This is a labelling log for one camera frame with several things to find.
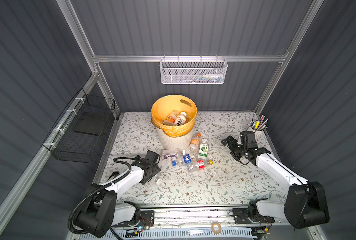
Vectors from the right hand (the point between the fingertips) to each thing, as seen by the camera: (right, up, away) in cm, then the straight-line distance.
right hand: (226, 146), depth 87 cm
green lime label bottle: (-12, -3, +8) cm, 15 cm away
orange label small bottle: (-33, +17, +9) cm, 39 cm away
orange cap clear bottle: (-18, 0, +10) cm, 21 cm away
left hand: (-44, -16, +1) cm, 47 cm away
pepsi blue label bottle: (-24, -7, +2) cm, 25 cm away
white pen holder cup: (+23, +12, +15) cm, 30 cm away
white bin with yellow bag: (-33, +7, -7) cm, 35 cm away
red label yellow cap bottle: (-16, -11, -1) cm, 20 cm away
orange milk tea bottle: (-27, +16, +2) cm, 31 cm away
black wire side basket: (-78, +7, -14) cm, 80 cm away
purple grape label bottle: (-34, -6, +4) cm, 34 cm away
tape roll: (-9, -39, -17) cm, 43 cm away
